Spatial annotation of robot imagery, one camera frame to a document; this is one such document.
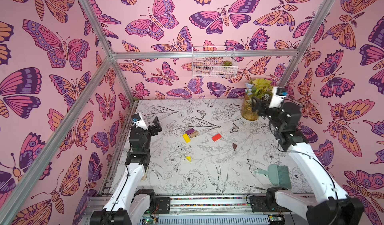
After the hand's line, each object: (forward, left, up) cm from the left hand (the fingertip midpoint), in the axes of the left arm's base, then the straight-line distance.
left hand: (151, 117), depth 80 cm
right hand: (+4, -56, +12) cm, 58 cm away
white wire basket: (+37, -34, +10) cm, 51 cm away
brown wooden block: (+4, -23, -23) cm, 33 cm away
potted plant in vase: (+26, -65, -2) cm, 70 cm away
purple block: (+5, -19, -23) cm, 30 cm away
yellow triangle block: (-13, -20, -22) cm, 32 cm away
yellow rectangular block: (+1, -18, -24) cm, 30 cm away
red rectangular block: (+3, -38, -25) cm, 45 cm away
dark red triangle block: (-5, -48, -22) cm, 53 cm away
